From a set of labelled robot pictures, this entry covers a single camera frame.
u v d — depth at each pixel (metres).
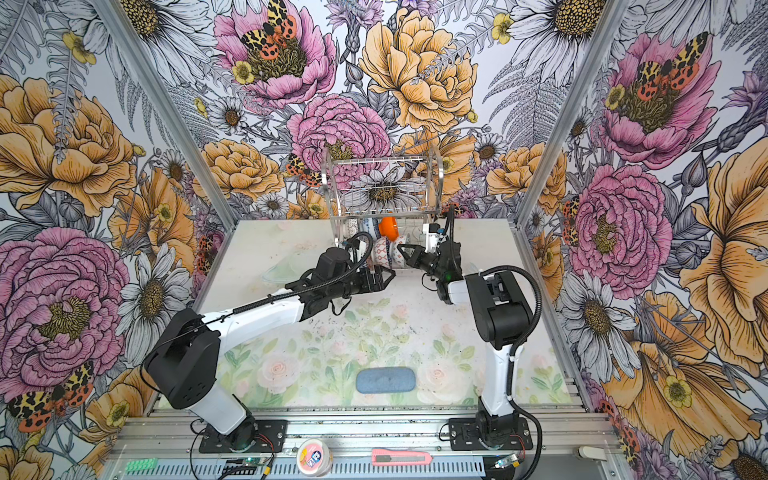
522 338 0.54
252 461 0.71
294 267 1.10
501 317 0.55
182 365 0.45
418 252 0.87
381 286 0.75
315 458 0.63
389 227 1.06
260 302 0.56
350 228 1.03
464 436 0.74
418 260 0.88
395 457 0.71
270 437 0.73
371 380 0.80
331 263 0.65
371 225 1.03
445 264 0.80
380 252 0.97
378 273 0.76
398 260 0.97
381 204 1.20
